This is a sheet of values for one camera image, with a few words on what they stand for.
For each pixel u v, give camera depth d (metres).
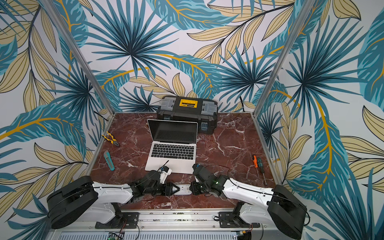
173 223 0.73
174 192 0.78
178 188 0.80
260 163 0.92
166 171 0.79
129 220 0.73
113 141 1.00
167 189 0.75
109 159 0.93
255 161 0.93
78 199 0.46
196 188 0.72
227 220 0.73
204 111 0.98
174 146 1.00
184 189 0.82
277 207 0.41
